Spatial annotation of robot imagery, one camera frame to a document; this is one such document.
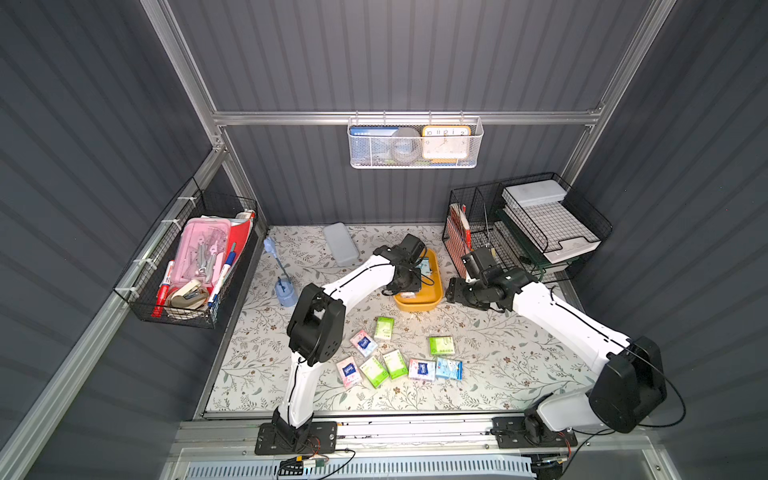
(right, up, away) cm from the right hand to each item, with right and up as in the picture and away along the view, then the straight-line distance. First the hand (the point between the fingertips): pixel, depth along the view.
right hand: (460, 293), depth 84 cm
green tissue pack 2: (-5, -16, +3) cm, 17 cm away
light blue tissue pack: (-3, -21, -1) cm, 22 cm away
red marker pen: (-70, +3, -19) cm, 73 cm away
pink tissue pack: (-14, -2, +7) cm, 16 cm away
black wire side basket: (-64, 0, -19) cm, 66 cm away
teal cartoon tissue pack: (-8, +7, +18) cm, 21 cm away
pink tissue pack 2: (-28, -15, +3) cm, 32 cm away
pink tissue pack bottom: (-11, -21, -1) cm, 24 cm away
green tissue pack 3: (-24, -22, -1) cm, 33 cm away
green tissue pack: (-22, -12, +7) cm, 26 cm away
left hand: (-12, 0, +8) cm, 14 cm away
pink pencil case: (-66, +12, -11) cm, 68 cm away
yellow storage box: (-6, -3, +16) cm, 18 cm away
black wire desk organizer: (+12, +24, +27) cm, 38 cm away
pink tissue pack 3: (-31, -22, -1) cm, 38 cm away
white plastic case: (-40, +15, +32) cm, 53 cm away
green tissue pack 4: (-19, -20, 0) cm, 27 cm away
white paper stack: (+31, +22, +11) cm, 39 cm away
